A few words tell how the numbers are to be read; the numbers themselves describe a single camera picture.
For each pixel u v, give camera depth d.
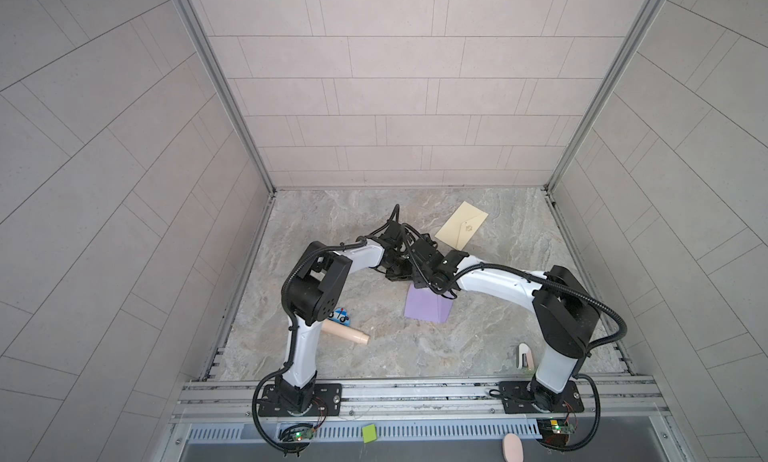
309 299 0.52
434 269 0.65
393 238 0.81
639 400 0.71
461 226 1.05
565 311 0.47
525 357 0.76
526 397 0.71
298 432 0.64
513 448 0.65
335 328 0.81
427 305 0.86
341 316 0.83
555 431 0.68
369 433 0.65
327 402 0.71
